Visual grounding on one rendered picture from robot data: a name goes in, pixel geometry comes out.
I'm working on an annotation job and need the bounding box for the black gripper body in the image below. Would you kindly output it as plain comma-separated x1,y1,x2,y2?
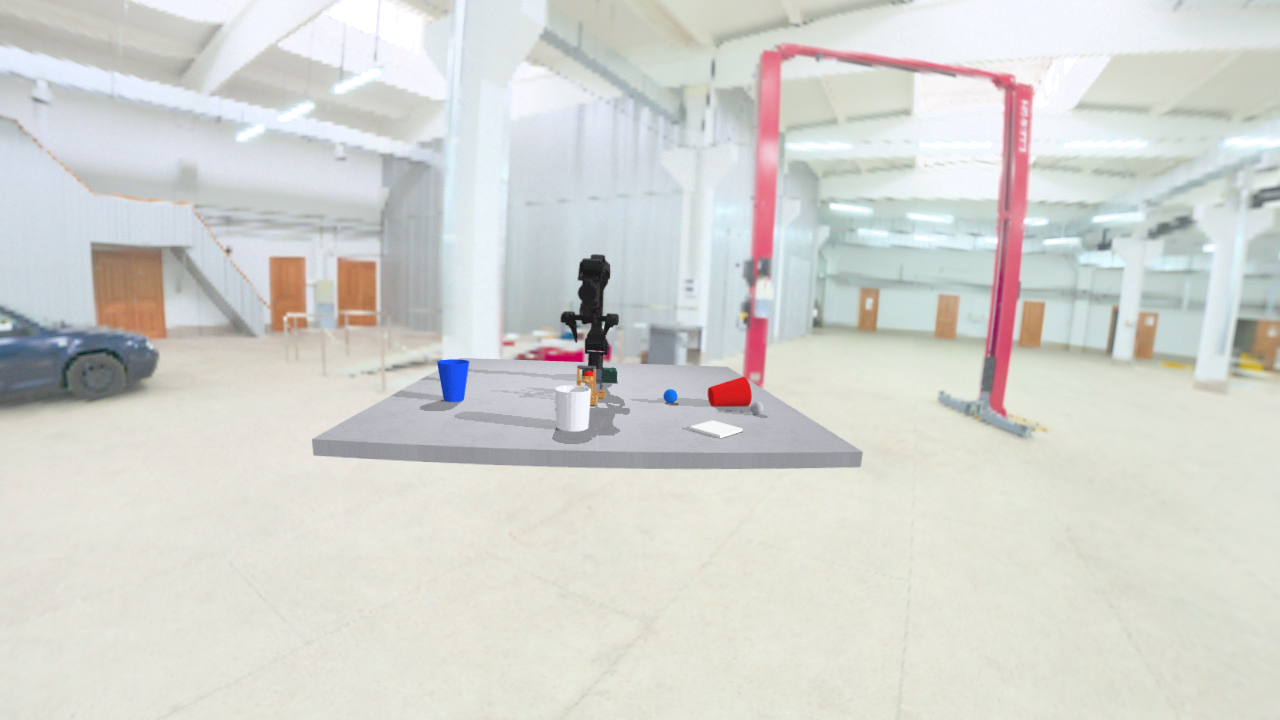
561,299,620,325

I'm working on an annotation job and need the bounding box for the white square block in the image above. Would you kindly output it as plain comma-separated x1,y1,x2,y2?
690,421,742,438

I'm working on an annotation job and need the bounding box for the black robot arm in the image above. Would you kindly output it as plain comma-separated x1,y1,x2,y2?
577,254,611,372

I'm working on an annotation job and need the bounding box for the white cup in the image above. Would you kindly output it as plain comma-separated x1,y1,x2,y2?
556,386,591,430

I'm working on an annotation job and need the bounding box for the red plastic cup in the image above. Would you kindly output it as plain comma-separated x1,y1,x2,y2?
708,377,753,406

